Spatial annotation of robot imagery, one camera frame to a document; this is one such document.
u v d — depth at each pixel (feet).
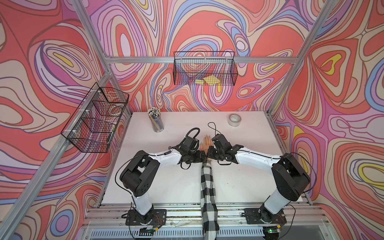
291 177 1.49
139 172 1.62
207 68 3.14
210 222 2.22
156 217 2.36
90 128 2.40
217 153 2.29
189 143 2.42
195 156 2.69
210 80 2.98
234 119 3.77
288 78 3.23
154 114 3.13
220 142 2.28
